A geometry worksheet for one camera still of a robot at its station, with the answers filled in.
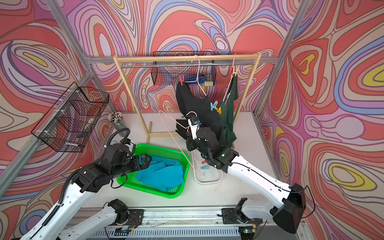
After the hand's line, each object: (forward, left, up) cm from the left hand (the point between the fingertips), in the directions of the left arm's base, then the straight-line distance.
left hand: (147, 160), depth 70 cm
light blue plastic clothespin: (+7, -29, -22) cm, 37 cm away
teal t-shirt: (-1, -7, -12) cm, 14 cm away
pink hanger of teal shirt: (+12, -19, +10) cm, 24 cm away
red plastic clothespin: (+9, -28, -20) cm, 36 cm away
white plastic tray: (+4, -28, -22) cm, 36 cm away
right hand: (+10, -20, +5) cm, 22 cm away
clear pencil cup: (+30, +26, -5) cm, 40 cm away
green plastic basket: (-1, +14, -23) cm, 27 cm away
